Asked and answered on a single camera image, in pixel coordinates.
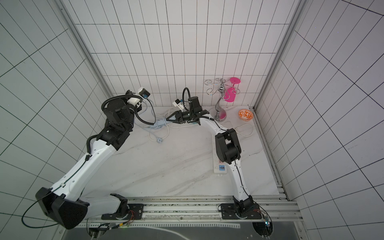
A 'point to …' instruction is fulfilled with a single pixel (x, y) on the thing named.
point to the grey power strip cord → (159, 139)
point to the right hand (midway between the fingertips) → (172, 117)
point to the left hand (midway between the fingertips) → (126, 93)
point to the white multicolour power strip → (220, 167)
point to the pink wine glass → (229, 96)
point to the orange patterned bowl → (245, 115)
